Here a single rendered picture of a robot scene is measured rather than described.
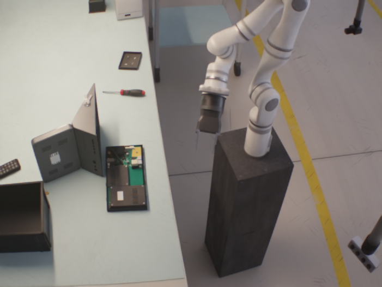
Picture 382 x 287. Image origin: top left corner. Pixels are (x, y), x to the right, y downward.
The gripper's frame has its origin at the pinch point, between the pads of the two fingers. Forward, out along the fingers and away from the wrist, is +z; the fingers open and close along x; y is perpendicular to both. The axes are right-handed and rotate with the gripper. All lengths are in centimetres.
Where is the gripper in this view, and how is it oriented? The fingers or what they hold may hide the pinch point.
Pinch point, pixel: (204, 152)
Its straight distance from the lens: 156.3
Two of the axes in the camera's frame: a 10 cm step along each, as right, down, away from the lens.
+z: -1.7, 9.8, -0.5
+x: -9.8, -1.7, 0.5
